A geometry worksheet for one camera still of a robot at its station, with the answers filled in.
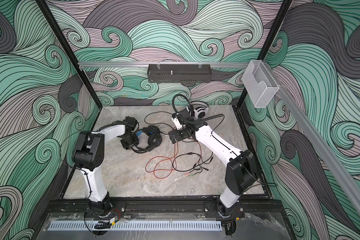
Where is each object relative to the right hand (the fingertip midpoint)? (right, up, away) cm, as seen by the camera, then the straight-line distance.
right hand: (178, 134), depth 84 cm
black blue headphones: (-14, -4, +6) cm, 16 cm away
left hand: (-29, -9, +13) cm, 33 cm away
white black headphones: (+16, +16, +23) cm, 32 cm away
